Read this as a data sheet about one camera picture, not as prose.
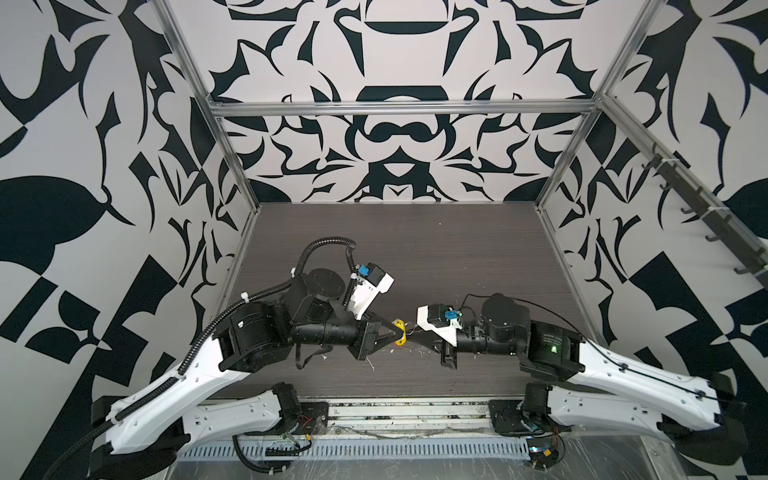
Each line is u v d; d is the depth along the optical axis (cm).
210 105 90
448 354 51
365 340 46
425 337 50
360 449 65
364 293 50
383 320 53
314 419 73
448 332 50
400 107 89
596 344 47
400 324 54
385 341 52
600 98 89
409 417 76
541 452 71
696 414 41
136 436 38
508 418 74
